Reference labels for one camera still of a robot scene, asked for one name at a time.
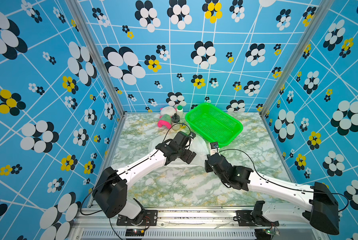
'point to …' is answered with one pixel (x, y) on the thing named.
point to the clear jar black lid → (175, 122)
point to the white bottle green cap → (180, 111)
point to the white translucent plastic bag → (196, 145)
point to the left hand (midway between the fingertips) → (189, 148)
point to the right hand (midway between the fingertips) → (208, 155)
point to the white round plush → (168, 110)
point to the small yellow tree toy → (183, 127)
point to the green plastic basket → (213, 123)
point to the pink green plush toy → (165, 120)
